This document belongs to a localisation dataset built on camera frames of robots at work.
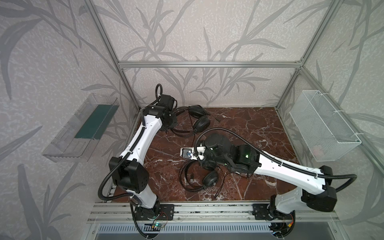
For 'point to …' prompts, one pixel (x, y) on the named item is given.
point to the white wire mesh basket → (325, 135)
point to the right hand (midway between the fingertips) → (192, 142)
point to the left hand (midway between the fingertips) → (174, 119)
